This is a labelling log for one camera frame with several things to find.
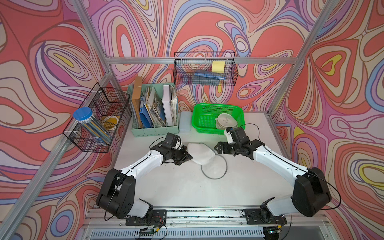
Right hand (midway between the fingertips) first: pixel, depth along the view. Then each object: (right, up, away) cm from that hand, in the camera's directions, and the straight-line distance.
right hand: (222, 151), depth 86 cm
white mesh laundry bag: (-5, -9, +1) cm, 10 cm away
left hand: (-16, -2, -3) cm, 17 cm away
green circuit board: (-39, -37, -14) cm, 55 cm away
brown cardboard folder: (-49, +34, 0) cm, 60 cm away
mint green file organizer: (-42, +25, +7) cm, 50 cm away
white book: (-32, +33, +7) cm, 46 cm away
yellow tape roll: (-57, +16, -15) cm, 61 cm away
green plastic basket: (-8, +23, +33) cm, 41 cm away
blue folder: (-47, +21, +8) cm, 52 cm away
